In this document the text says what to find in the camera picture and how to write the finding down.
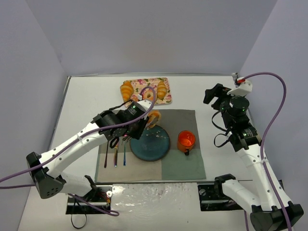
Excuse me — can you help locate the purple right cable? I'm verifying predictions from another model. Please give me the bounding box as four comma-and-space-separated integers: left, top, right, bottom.
244, 71, 293, 231

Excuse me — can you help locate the iridescent knife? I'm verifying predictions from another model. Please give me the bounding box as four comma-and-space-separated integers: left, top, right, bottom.
114, 144, 118, 167

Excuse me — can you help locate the iridescent fork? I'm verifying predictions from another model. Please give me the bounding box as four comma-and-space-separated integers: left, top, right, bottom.
104, 144, 109, 168

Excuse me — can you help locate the striped croissant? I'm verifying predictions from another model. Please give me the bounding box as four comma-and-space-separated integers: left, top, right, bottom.
157, 81, 167, 100
120, 81, 134, 102

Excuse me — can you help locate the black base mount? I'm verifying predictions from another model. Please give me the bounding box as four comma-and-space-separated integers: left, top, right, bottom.
197, 181, 243, 212
65, 185, 113, 215

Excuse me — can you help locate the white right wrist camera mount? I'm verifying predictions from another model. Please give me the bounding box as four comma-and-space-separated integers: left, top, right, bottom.
227, 77, 253, 97

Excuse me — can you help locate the iridescent spoon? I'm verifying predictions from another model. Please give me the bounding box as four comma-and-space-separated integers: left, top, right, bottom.
123, 142, 127, 166

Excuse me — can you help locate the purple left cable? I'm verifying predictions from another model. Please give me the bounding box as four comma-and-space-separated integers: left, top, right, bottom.
0, 86, 156, 217

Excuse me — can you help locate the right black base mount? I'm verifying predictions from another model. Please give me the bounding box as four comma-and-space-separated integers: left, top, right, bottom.
197, 181, 243, 212

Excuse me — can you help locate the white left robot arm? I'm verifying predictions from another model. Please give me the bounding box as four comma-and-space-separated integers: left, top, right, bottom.
26, 100, 154, 199

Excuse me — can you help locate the floral rectangular tray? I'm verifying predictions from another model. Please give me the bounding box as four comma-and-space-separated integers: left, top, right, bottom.
123, 77, 172, 107

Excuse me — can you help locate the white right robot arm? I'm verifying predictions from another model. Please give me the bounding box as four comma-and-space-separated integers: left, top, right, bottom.
203, 84, 304, 231

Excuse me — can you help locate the blue ceramic plate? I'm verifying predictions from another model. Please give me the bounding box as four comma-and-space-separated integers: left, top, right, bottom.
129, 125, 170, 162

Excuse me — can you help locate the round bun front left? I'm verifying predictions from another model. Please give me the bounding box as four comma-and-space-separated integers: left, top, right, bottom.
131, 95, 139, 102

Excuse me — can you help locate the black thin cable loop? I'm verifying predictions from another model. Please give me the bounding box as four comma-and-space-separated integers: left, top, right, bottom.
70, 202, 88, 230

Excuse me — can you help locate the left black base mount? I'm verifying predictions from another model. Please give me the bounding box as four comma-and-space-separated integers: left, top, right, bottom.
65, 185, 113, 215

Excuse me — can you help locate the left striped croissant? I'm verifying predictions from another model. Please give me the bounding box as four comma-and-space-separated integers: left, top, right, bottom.
120, 81, 134, 102

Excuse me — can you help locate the purple cable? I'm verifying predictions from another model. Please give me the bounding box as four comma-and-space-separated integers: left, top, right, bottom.
0, 86, 156, 217
244, 71, 293, 231

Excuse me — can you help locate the glazed bagel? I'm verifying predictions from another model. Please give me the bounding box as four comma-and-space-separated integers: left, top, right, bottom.
142, 89, 157, 102

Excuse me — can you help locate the grey patchwork placemat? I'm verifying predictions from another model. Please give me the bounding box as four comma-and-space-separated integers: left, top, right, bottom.
95, 109, 206, 183

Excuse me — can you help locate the orange mug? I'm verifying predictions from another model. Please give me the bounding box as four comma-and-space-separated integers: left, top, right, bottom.
177, 130, 196, 156

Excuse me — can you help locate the right striped croissant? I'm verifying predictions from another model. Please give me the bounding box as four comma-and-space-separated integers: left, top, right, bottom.
157, 81, 167, 100

